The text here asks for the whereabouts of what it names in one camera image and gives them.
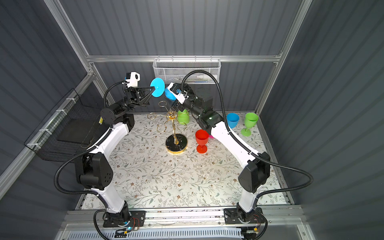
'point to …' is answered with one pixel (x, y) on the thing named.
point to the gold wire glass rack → (175, 144)
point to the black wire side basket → (72, 128)
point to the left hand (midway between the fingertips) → (154, 92)
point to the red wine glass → (201, 137)
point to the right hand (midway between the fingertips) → (173, 90)
